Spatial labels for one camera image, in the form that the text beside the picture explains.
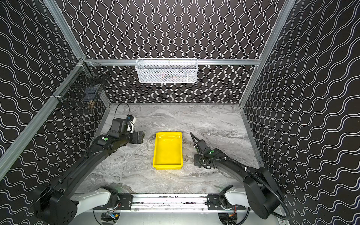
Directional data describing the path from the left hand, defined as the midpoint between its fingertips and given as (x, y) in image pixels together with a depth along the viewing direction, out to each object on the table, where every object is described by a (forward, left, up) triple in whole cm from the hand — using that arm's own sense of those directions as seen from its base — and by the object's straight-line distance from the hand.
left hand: (140, 133), depth 80 cm
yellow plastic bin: (-2, -15, -17) cm, 23 cm away
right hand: (-7, -35, -17) cm, 39 cm away
